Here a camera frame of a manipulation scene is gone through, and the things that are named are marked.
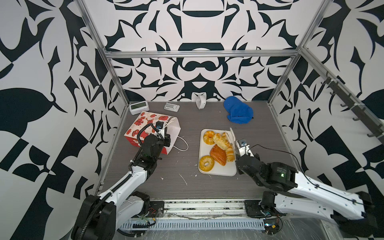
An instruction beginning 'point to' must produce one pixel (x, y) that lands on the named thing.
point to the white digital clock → (137, 108)
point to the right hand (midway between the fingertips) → (239, 155)
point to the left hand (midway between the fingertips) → (165, 125)
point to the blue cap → (239, 112)
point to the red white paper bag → (171, 130)
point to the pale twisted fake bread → (222, 140)
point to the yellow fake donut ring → (206, 159)
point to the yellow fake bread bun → (208, 138)
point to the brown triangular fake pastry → (218, 154)
